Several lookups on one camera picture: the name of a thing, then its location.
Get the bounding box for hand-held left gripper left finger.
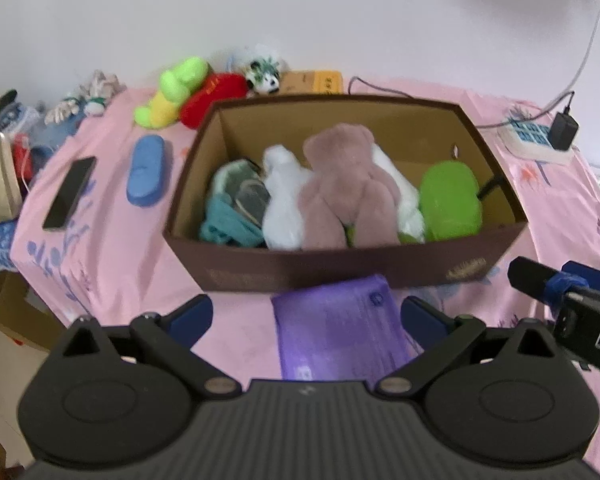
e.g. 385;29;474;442
55;294;241;401

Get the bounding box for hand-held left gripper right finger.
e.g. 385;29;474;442
375;296;561;401

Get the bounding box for brown cardboard box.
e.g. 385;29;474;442
162;94;529;293

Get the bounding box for bright green plush cushion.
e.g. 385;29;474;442
419;160;483;243

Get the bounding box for white towel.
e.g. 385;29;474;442
372;142;426;243

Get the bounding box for pale green grey plush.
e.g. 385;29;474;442
211;158;272;228

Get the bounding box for pink teddy bear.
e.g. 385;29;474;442
300;122;406;251

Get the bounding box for purple plastic packet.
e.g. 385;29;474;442
271;274;421;382

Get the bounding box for white power strip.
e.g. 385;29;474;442
497;115;576;166

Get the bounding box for black power adapter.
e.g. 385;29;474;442
550;111;580;151

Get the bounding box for blue glasses case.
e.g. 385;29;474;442
126;135;166;207

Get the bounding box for black smartphone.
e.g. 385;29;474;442
42;156;97;232

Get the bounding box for large tan cardboard box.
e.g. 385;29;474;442
0;270;66;351

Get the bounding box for red plush pillow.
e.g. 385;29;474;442
179;73;249;129

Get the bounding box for blue denim cloth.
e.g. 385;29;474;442
30;110;81;171

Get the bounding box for green plush toy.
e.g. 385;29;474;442
134;56;211;128

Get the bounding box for red packet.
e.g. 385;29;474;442
12;135;33;181

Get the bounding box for small grey plush toy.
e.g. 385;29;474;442
80;70;126;116

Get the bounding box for panda plush toy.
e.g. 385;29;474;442
245;57;282;96

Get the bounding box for small yellow cardboard box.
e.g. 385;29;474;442
279;70;345;96

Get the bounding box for white fluffy plush toy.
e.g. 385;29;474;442
227;44;288;73

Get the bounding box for black plug-end cable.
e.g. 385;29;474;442
477;175;503;200

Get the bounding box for black adapter cable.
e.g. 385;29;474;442
347;75;577;131

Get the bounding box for white wall cable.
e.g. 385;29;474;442
540;0;600;111

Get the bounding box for knotted rope toy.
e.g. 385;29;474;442
45;92;86;126

